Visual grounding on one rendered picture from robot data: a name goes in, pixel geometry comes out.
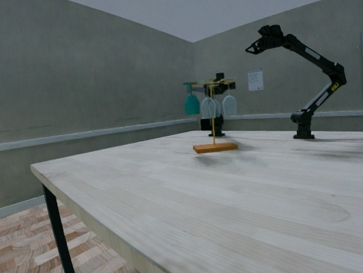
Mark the yellow wire glass rack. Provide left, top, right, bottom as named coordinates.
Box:
left=191, top=82, right=238, bottom=154

